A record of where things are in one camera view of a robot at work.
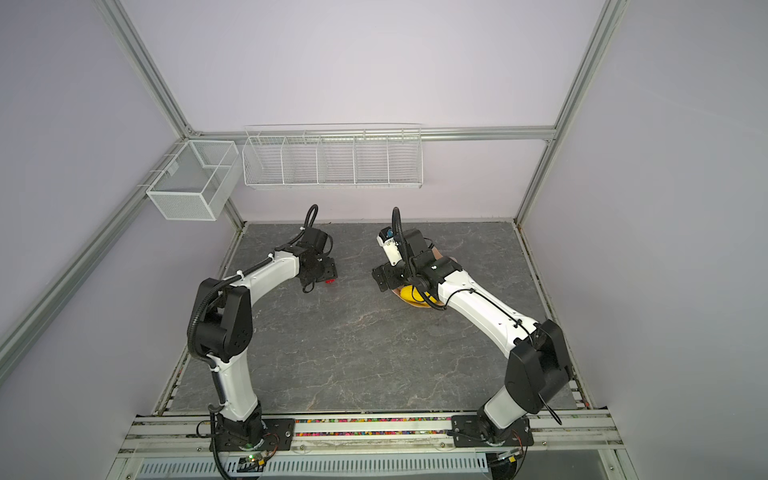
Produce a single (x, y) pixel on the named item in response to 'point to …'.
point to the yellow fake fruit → (407, 292)
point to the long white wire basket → (334, 155)
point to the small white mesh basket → (196, 183)
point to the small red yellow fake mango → (330, 281)
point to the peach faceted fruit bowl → (397, 290)
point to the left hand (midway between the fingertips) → (328, 276)
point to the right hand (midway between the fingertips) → (388, 267)
